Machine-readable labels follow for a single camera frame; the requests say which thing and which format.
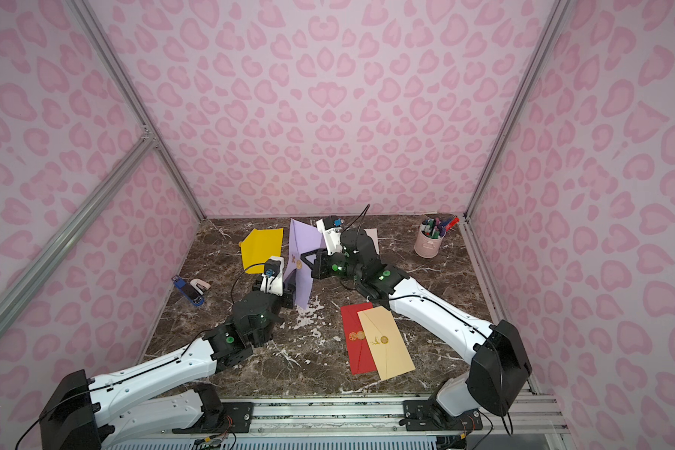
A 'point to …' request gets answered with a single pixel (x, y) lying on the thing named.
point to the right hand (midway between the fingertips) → (298, 260)
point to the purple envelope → (303, 237)
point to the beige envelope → (389, 352)
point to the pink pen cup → (426, 247)
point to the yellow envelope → (259, 247)
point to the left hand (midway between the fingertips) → (285, 266)
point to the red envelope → (361, 359)
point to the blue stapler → (193, 290)
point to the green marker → (434, 233)
